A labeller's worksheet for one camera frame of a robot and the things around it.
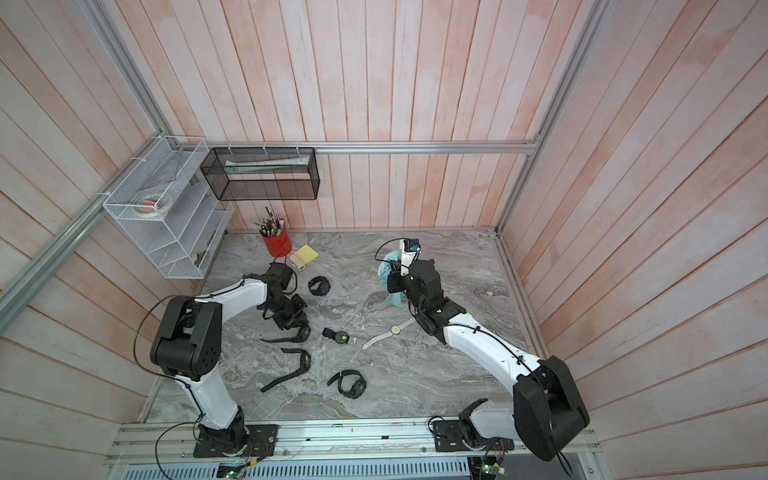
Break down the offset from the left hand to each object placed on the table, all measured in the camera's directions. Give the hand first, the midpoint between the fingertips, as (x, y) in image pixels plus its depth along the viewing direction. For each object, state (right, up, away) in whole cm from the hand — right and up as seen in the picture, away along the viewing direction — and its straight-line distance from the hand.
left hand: (310, 322), depth 93 cm
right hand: (+25, +20, -11) cm, 34 cm away
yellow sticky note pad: (-6, +22, +20) cm, 31 cm away
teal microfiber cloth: (+27, +8, -5) cm, 29 cm away
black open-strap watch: (+1, -9, -10) cm, 13 cm away
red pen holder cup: (-15, +25, +14) cm, 32 cm away
